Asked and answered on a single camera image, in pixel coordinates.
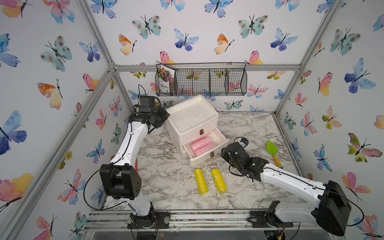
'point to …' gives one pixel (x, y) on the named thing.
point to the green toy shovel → (272, 149)
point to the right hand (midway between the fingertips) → (223, 149)
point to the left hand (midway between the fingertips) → (170, 113)
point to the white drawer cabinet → (193, 125)
